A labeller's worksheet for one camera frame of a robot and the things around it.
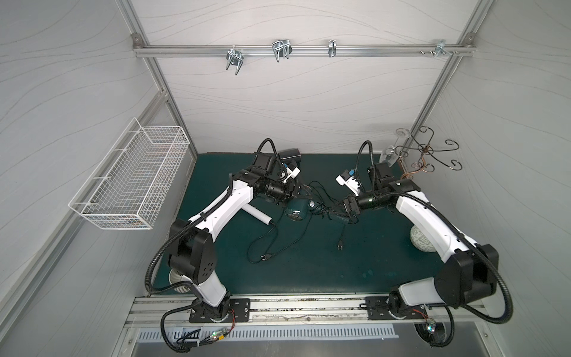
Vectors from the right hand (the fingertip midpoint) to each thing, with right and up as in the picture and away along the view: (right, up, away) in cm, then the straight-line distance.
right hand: (335, 208), depth 77 cm
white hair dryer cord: (-25, -20, +7) cm, 32 cm away
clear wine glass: (+28, +20, +17) cm, 38 cm away
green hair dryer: (-14, +1, -8) cm, 16 cm away
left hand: (-10, +3, -4) cm, 11 cm away
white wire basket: (-67, +9, -7) cm, 68 cm away
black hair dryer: (-16, +22, +36) cm, 45 cm away
